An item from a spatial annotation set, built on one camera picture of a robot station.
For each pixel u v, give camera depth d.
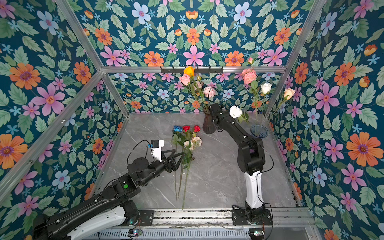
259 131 0.86
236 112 0.66
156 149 0.60
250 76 0.74
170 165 0.60
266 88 0.74
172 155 0.70
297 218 0.75
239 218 0.74
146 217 0.74
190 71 0.84
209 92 0.88
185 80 0.80
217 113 0.75
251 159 0.54
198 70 0.91
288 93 0.72
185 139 1.02
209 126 1.03
